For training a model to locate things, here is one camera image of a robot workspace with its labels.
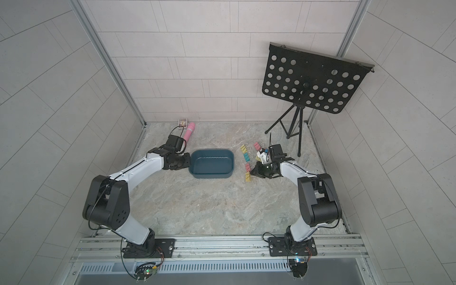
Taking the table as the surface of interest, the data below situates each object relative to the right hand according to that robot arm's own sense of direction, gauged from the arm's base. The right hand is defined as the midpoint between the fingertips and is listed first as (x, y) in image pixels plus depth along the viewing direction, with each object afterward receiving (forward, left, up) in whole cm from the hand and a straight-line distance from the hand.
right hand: (252, 170), depth 90 cm
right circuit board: (-40, -14, -6) cm, 43 cm away
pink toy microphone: (+34, +36, -1) cm, 50 cm away
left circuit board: (-38, +45, -2) cm, 59 cm away
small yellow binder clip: (-3, +2, -1) cm, 4 cm away
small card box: (+39, +41, 0) cm, 57 cm away
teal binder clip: (+11, +2, -3) cm, 11 cm away
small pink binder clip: (+4, +2, -4) cm, 6 cm away
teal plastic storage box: (+8, +21, -3) cm, 23 cm away
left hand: (+7, +30, +3) cm, 31 cm away
